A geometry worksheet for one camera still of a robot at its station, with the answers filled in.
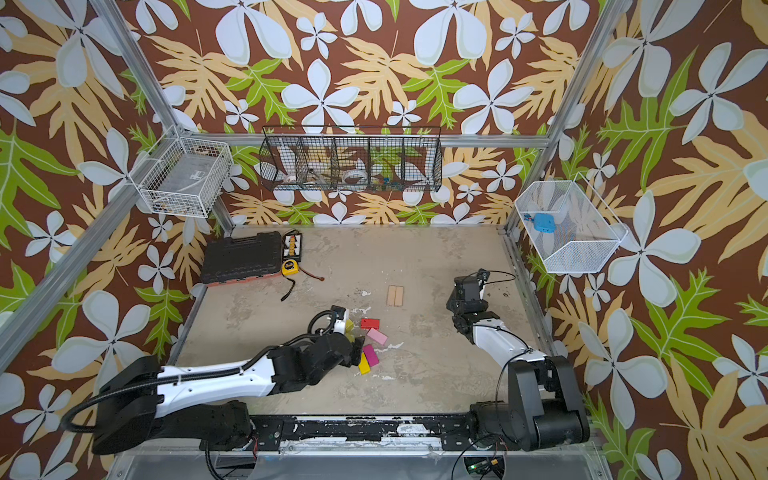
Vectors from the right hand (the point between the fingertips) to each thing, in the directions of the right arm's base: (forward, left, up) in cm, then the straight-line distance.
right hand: (461, 294), depth 92 cm
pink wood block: (-10, +26, -7) cm, 29 cm away
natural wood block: (+6, +22, -7) cm, 23 cm away
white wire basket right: (+9, -28, +20) cm, 36 cm away
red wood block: (-6, +29, -7) cm, 31 cm away
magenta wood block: (-17, +28, -6) cm, 33 cm away
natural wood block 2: (+3, +19, -6) cm, 20 cm away
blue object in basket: (+13, -23, +18) cm, 32 cm away
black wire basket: (+38, +37, +24) cm, 59 cm away
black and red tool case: (+18, +76, -3) cm, 78 cm away
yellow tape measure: (+15, +58, -4) cm, 60 cm away
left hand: (-14, +33, +3) cm, 36 cm away
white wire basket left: (+25, +83, +27) cm, 91 cm away
